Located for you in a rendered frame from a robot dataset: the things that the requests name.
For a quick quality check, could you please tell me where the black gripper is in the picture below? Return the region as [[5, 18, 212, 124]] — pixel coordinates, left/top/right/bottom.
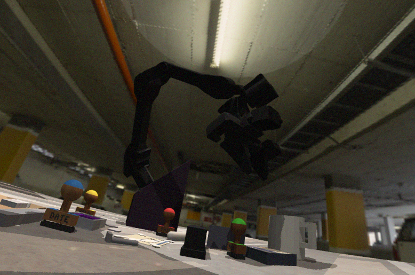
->
[[206, 109, 282, 181]]

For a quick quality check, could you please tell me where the brown rubber stamp with yellow top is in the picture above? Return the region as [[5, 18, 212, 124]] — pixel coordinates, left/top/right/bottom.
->
[[75, 190, 98, 216]]

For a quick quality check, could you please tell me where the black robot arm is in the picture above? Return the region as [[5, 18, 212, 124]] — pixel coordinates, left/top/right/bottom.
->
[[123, 62, 283, 189]]

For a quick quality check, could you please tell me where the brown rubber stamp with green top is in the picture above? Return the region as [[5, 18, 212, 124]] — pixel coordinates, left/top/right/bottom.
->
[[227, 218, 247, 260]]

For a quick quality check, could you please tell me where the pale yellow inspection card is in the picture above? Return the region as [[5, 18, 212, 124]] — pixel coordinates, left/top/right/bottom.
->
[[114, 233, 174, 248]]

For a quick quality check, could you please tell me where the brown rubber stamp with red knob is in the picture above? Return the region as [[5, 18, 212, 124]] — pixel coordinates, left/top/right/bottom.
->
[[156, 208, 175, 237]]

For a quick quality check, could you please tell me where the grey mug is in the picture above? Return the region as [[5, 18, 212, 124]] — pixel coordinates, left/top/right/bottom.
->
[[268, 215, 317, 261]]

